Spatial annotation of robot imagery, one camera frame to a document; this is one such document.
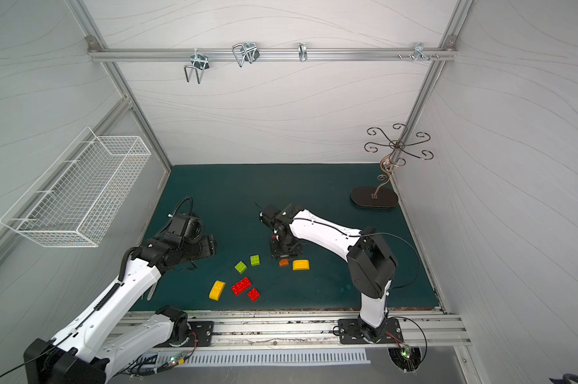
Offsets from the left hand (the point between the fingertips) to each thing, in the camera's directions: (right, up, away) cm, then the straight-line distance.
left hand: (209, 246), depth 79 cm
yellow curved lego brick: (+31, -9, +7) cm, 33 cm away
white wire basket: (-35, +15, -11) cm, 40 cm away
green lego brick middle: (+14, -7, +9) cm, 18 cm away
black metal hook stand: (+68, +15, +26) cm, 74 cm away
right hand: (+23, -3, +3) cm, 24 cm away
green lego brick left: (+9, -9, +7) cm, 15 cm away
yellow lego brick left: (+2, -16, +1) cm, 16 cm away
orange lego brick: (+25, -6, +1) cm, 26 cm away
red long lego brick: (+10, -15, +3) cm, 18 cm away
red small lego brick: (+15, -17, +1) cm, 22 cm away
